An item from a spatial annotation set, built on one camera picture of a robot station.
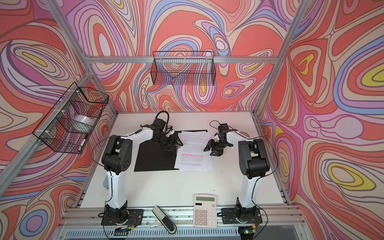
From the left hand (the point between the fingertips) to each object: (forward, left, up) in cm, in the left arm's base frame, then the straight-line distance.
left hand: (179, 145), depth 95 cm
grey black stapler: (-41, +4, 0) cm, 41 cm away
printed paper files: (-5, -7, -5) cm, 10 cm away
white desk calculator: (-37, -15, -2) cm, 40 cm away
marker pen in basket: (-12, +45, +21) cm, 51 cm away
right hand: (-5, -19, -2) cm, 20 cm away
